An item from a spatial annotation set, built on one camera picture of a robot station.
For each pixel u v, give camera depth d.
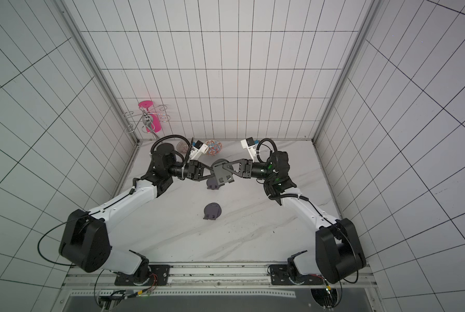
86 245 0.42
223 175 0.67
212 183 0.99
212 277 0.74
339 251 0.41
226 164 0.67
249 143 0.66
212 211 0.90
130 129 1.14
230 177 0.67
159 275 0.73
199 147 0.68
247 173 0.62
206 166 0.67
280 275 0.73
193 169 0.63
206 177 0.68
